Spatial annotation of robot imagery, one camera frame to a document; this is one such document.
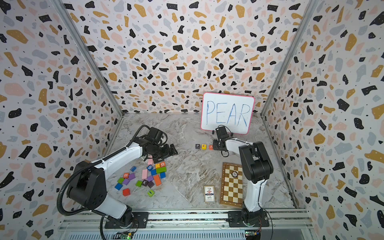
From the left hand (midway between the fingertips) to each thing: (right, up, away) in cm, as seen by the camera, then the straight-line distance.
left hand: (174, 155), depth 86 cm
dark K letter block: (-17, -16, -1) cm, 23 cm away
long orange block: (-10, -15, +1) cm, 18 cm away
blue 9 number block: (-16, -8, +4) cm, 18 cm away
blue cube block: (-8, -13, +3) cm, 15 cm away
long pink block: (-18, -11, +1) cm, 21 cm away
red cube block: (-26, -20, -4) cm, 33 cm away
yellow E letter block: (+17, +3, +14) cm, 22 cm away
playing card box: (+20, -21, -5) cm, 29 cm away
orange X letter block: (-11, -8, +5) cm, 15 cm away
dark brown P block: (+13, +3, +14) cm, 20 cm away
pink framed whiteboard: (+40, +26, +16) cm, 50 cm away
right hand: (+27, +4, +16) cm, 32 cm away
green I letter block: (-12, -20, -5) cm, 24 cm away
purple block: (-15, -14, +1) cm, 20 cm away
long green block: (-9, -10, +5) cm, 14 cm away
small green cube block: (-20, -16, -1) cm, 26 cm away
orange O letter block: (-8, -7, +6) cm, 12 cm away
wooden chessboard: (+33, -16, -3) cm, 36 cm away
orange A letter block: (+22, +2, +14) cm, 26 cm away
